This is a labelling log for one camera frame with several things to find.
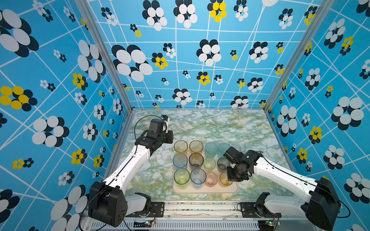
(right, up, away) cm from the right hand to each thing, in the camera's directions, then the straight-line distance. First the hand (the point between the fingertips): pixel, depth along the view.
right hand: (231, 178), depth 78 cm
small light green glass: (-11, +5, +10) cm, 15 cm away
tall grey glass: (-19, +10, +2) cm, 22 cm away
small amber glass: (-5, 0, -1) cm, 5 cm away
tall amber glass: (-28, +17, +4) cm, 33 cm away
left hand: (-33, +25, +5) cm, 42 cm away
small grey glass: (-3, +5, +9) cm, 11 cm away
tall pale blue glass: (-18, -1, +3) cm, 18 cm away
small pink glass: (-10, -2, +4) cm, 11 cm away
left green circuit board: (-44, -20, -8) cm, 49 cm away
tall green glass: (-28, -1, +4) cm, 28 cm away
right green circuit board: (+17, -19, -8) cm, 27 cm away
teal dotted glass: (-9, +13, +15) cm, 22 cm away
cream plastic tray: (+2, -7, +3) cm, 8 cm away
